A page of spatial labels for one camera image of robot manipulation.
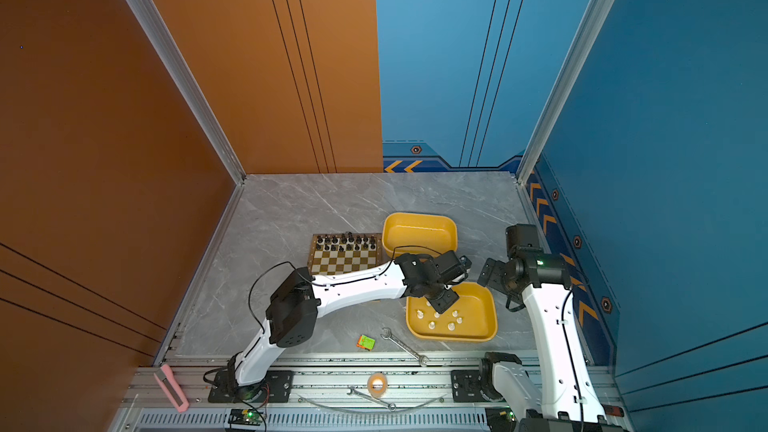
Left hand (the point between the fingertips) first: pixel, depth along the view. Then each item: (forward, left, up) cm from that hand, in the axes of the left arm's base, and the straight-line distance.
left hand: (450, 293), depth 82 cm
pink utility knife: (-22, +70, -7) cm, 74 cm away
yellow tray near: (-4, -7, -6) cm, 10 cm away
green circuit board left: (-27, +51, -9) cm, 58 cm away
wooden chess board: (+16, +35, -6) cm, 39 cm away
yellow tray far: (+25, +7, -7) cm, 27 cm away
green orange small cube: (-12, +23, -5) cm, 26 cm away
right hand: (-1, -11, +9) cm, 14 cm away
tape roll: (-22, +20, -7) cm, 31 cm away
